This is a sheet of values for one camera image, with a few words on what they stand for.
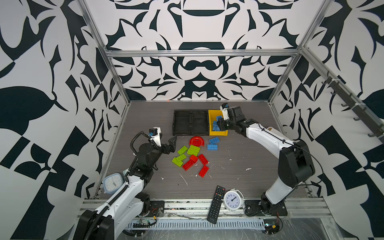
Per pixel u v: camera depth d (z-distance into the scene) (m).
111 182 0.79
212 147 0.94
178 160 0.88
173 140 0.74
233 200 0.75
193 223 0.71
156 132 0.69
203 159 0.89
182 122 1.12
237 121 0.70
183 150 0.94
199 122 1.03
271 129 0.95
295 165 0.46
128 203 0.51
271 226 0.71
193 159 0.88
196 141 0.97
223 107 0.81
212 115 1.03
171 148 0.73
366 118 0.56
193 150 0.93
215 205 0.74
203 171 0.85
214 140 0.97
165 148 0.71
